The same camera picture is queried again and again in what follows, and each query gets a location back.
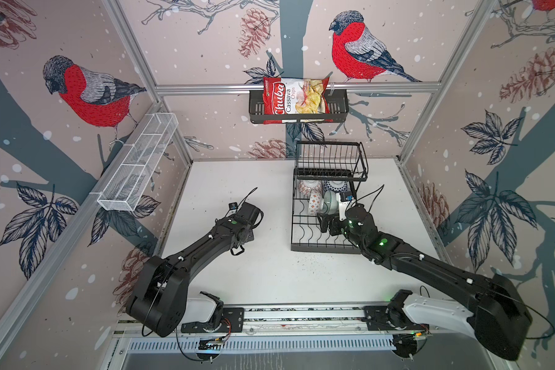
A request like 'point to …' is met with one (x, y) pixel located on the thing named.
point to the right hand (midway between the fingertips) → (327, 211)
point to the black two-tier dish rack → (323, 169)
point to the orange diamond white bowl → (316, 202)
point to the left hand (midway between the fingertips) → (245, 229)
